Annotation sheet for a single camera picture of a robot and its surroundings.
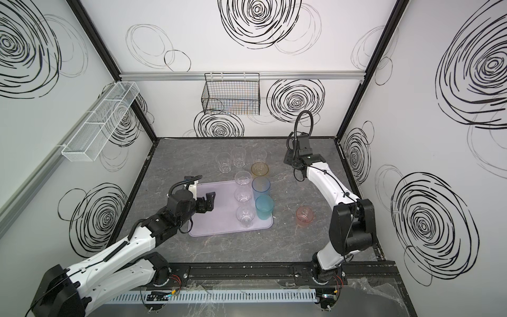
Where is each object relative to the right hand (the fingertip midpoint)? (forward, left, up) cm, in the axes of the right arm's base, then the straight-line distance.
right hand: (289, 155), depth 89 cm
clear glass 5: (+11, +25, -13) cm, 30 cm away
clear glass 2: (-13, +21, -12) cm, 27 cm away
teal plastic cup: (-18, +11, -13) cm, 25 cm away
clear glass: (-3, +22, -14) cm, 26 cm away
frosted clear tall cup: (+12, +14, -13) cm, 22 cm away
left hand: (-17, +35, -4) cm, 39 cm away
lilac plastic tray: (-23, +30, -17) cm, 41 cm away
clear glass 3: (-22, +20, -17) cm, 34 cm away
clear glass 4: (+8, +33, -14) cm, 37 cm away
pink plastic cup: (-21, -7, -17) cm, 28 cm away
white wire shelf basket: (-8, +77, +17) cm, 80 cm away
